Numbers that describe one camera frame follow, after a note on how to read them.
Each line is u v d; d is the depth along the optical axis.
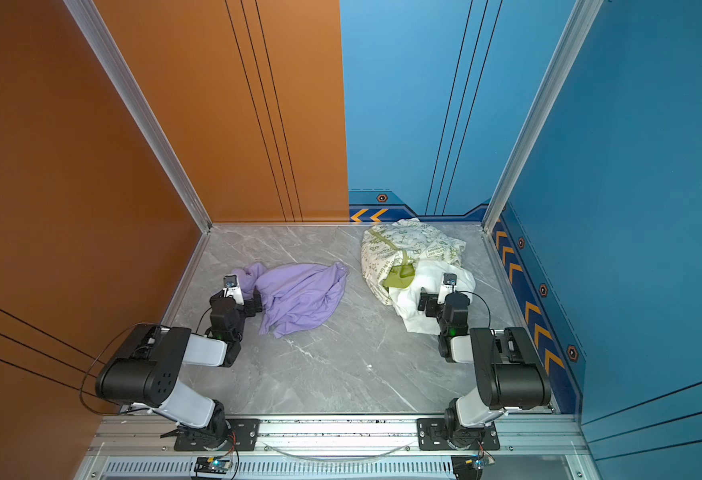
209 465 0.71
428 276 0.94
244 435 0.73
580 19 0.70
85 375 0.71
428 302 0.85
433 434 0.72
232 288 0.79
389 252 0.99
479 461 0.70
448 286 0.81
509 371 0.45
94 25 0.71
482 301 0.81
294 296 0.94
